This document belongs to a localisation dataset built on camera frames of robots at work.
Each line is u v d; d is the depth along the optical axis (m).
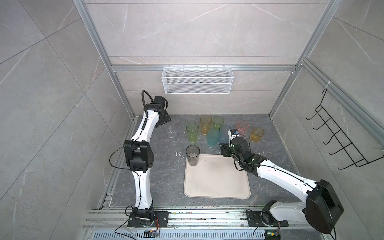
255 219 0.73
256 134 0.99
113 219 0.75
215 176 0.88
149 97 0.83
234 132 0.73
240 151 0.62
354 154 0.61
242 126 1.14
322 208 0.40
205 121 1.03
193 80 1.01
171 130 1.04
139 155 0.54
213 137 1.07
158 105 0.68
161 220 0.74
